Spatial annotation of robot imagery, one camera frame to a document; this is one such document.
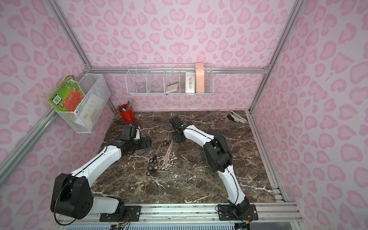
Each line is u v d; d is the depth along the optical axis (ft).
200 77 2.69
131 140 2.23
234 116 3.73
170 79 3.31
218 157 1.84
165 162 2.96
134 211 2.41
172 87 3.09
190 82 3.04
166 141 3.31
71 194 1.35
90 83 2.66
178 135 2.41
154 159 3.04
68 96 2.35
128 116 3.82
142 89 3.15
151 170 2.89
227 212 2.35
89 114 2.68
